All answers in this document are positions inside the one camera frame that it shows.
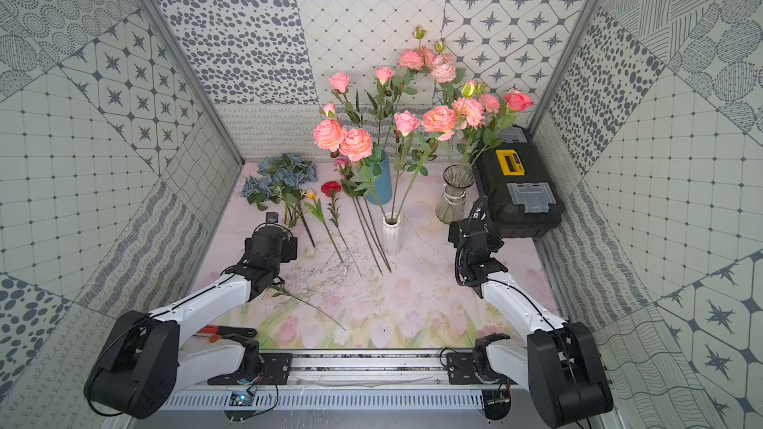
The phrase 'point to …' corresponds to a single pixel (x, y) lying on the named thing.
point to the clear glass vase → (452, 205)
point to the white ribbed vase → (391, 233)
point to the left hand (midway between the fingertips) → (281, 237)
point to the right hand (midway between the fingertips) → (476, 228)
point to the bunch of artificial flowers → (282, 179)
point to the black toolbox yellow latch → (524, 198)
